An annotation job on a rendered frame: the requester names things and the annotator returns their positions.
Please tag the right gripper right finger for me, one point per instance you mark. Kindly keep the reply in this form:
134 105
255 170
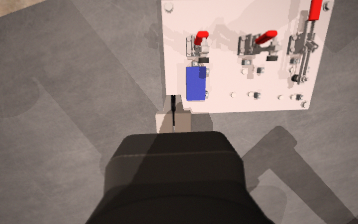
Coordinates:
182 118

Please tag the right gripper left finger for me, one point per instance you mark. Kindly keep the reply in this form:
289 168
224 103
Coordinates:
165 118

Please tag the pale pink fixture plate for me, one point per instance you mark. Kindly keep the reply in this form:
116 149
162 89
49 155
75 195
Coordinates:
225 21

